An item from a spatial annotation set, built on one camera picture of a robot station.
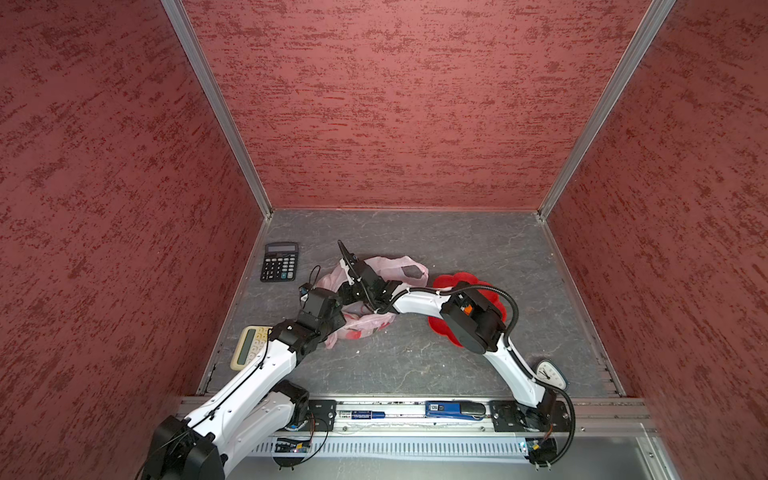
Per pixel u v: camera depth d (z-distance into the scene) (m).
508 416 0.74
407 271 0.90
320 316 0.62
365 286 0.75
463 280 0.99
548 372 0.78
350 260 0.86
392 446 0.71
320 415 0.75
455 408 0.72
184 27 0.73
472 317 0.60
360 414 0.74
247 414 0.47
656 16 0.71
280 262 1.03
